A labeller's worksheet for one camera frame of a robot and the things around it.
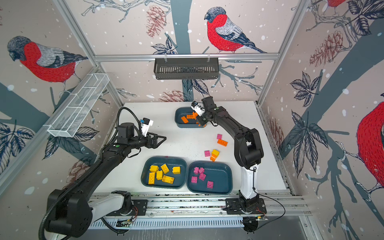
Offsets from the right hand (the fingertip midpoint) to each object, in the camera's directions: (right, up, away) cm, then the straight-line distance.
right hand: (198, 118), depth 96 cm
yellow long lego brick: (-27, -34, -13) cm, 46 cm away
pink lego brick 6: (+1, -29, -13) cm, 32 cm away
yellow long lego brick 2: (-17, -34, -15) cm, 41 cm away
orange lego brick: (-10, -1, +14) cm, 18 cm away
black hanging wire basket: (-9, +35, +10) cm, 38 cm away
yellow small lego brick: (+10, -22, -4) cm, 24 cm away
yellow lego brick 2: (-20, -30, -10) cm, 37 cm away
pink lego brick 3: (-3, -34, -15) cm, 37 cm away
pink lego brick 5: (+2, -33, -13) cm, 36 cm away
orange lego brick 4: (+9, -24, -6) cm, 27 cm away
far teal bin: (-13, +5, +14) cm, 20 cm away
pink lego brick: (+14, -13, +4) cm, 20 cm away
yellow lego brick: (-26, -29, -12) cm, 41 cm away
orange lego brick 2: (-2, +3, -2) cm, 4 cm away
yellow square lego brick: (-13, -30, -12) cm, 35 cm away
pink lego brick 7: (+6, -36, -16) cm, 40 cm away
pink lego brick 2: (+5, -23, -4) cm, 23 cm away
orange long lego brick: (0, -4, -11) cm, 11 cm away
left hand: (-21, -10, -18) cm, 29 cm away
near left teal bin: (-10, -35, -14) cm, 39 cm away
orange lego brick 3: (+16, -17, +2) cm, 23 cm away
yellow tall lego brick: (-22, -32, -14) cm, 41 cm away
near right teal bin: (+6, -34, -14) cm, 37 cm away
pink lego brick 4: (-2, -30, -13) cm, 32 cm away
